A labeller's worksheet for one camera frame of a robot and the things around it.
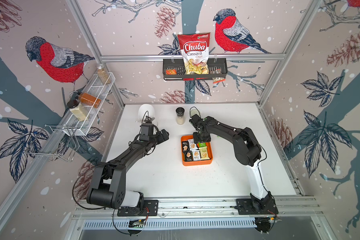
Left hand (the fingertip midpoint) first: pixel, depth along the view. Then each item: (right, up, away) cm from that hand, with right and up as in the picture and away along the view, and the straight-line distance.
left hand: (166, 132), depth 91 cm
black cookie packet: (+12, -9, +2) cm, 15 cm away
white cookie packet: (+17, -9, +2) cm, 19 cm away
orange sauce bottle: (-36, +18, -18) cm, 44 cm away
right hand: (+21, -6, +7) cm, 23 cm away
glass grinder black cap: (+8, +12, +10) cm, 17 cm away
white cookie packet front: (+19, -14, -1) cm, 23 cm away
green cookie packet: (+23, -8, +4) cm, 25 cm away
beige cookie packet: (+23, -13, -1) cm, 26 cm away
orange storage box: (+19, -17, -5) cm, 26 cm away
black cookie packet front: (+14, -14, -3) cm, 20 cm away
